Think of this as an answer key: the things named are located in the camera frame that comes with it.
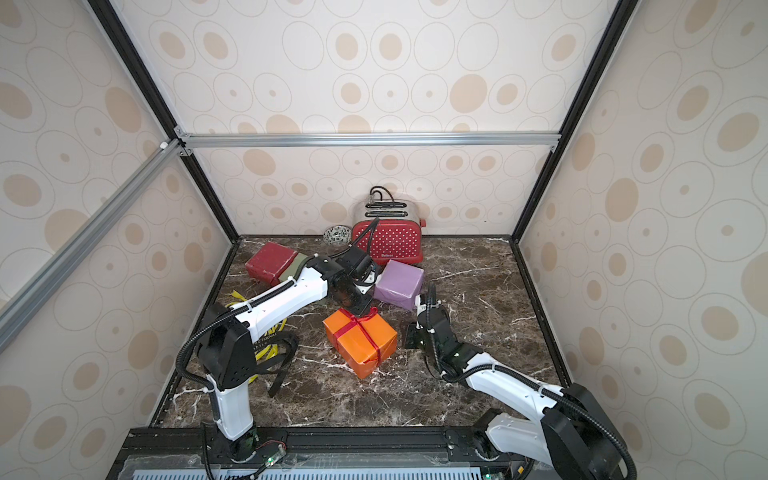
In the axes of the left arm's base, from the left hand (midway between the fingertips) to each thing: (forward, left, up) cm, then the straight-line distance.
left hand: (374, 308), depth 85 cm
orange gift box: (-9, +3, -3) cm, 10 cm away
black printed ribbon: (-6, +26, -11) cm, 29 cm away
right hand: (-3, -11, -3) cm, 12 cm away
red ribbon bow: (-3, +4, -2) cm, 6 cm away
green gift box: (+21, +29, -9) cm, 37 cm away
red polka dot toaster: (+28, -4, +3) cm, 29 cm away
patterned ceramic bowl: (+39, +17, -10) cm, 44 cm away
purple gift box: (+13, -7, -6) cm, 16 cm away
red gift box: (+22, +38, -6) cm, 44 cm away
